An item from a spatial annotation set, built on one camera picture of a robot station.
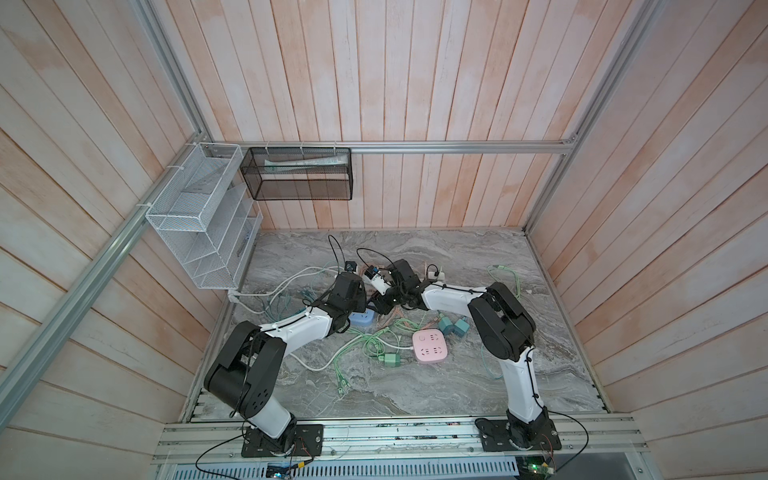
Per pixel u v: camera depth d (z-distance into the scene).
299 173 1.05
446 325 0.90
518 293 1.01
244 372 0.46
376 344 0.89
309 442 0.73
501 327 0.54
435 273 0.95
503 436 0.73
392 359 0.83
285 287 1.03
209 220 0.68
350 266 0.82
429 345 0.88
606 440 0.74
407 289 0.79
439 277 0.95
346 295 0.70
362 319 0.93
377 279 0.88
